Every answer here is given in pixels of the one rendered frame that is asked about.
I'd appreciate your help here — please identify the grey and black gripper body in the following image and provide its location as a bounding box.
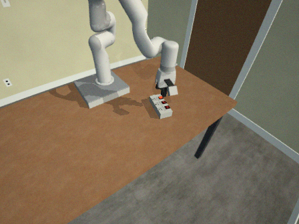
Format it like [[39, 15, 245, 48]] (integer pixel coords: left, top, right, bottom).
[[155, 68, 176, 88]]

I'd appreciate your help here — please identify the white power strip panel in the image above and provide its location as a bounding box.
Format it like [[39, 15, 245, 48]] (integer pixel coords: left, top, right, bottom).
[[149, 94, 172, 119]]

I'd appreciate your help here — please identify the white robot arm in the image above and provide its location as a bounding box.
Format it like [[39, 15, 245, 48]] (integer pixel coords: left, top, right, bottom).
[[88, 0, 179, 96]]

